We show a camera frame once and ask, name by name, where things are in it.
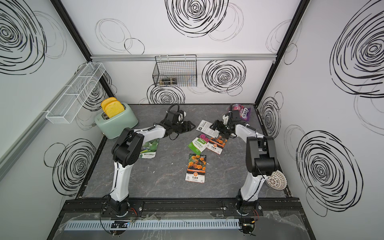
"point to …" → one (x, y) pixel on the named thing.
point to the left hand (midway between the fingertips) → (193, 127)
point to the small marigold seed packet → (216, 144)
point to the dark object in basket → (173, 81)
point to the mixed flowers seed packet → (204, 127)
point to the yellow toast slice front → (113, 108)
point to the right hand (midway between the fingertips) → (217, 128)
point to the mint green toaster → (112, 127)
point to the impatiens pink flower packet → (198, 145)
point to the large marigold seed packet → (196, 171)
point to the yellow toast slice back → (106, 101)
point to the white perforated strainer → (277, 181)
